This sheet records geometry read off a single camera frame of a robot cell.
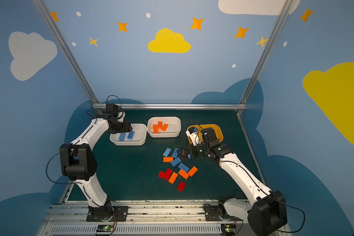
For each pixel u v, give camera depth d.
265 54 0.86
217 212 0.75
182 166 0.90
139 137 1.04
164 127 1.11
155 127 1.10
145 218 0.73
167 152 0.98
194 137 0.69
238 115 1.27
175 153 0.96
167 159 0.93
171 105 1.48
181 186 0.82
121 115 0.82
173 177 0.86
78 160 0.49
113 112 0.75
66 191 0.85
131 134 1.04
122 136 1.04
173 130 1.11
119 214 0.74
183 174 0.88
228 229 0.72
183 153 0.71
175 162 0.93
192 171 0.89
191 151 0.68
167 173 0.88
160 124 1.11
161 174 0.86
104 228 0.71
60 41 0.80
